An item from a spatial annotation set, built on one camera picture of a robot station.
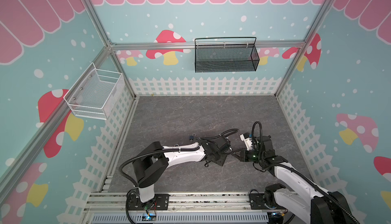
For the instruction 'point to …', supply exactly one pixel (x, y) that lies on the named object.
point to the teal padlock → (192, 137)
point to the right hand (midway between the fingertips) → (231, 152)
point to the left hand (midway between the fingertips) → (219, 160)
